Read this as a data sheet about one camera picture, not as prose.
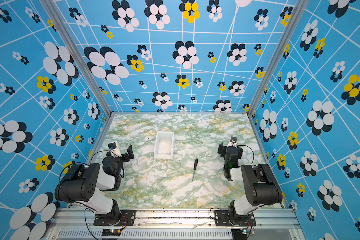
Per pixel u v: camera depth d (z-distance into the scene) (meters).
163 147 1.00
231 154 0.71
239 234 0.69
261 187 0.44
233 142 0.79
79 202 0.49
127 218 0.72
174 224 0.72
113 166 0.70
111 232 0.72
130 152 0.89
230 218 0.67
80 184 0.46
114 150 0.77
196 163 0.91
